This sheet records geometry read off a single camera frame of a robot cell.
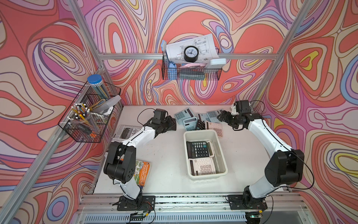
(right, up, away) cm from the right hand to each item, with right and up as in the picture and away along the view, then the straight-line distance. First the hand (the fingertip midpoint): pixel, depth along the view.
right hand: (222, 122), depth 87 cm
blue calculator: (-24, +6, +24) cm, 34 cm away
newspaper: (-67, -7, +11) cm, 69 cm away
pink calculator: (-15, -26, -5) cm, 31 cm away
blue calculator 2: (-3, +4, +21) cm, 21 cm away
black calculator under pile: (-13, -2, +11) cm, 17 cm away
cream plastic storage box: (-18, -9, +5) cm, 20 cm away
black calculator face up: (-16, -18, +2) cm, 24 cm away
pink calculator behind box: (+1, -4, +15) cm, 16 cm away
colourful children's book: (-49, -29, -8) cm, 58 cm away
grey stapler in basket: (-66, +8, -15) cm, 68 cm away
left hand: (-31, 0, +4) cm, 31 cm away
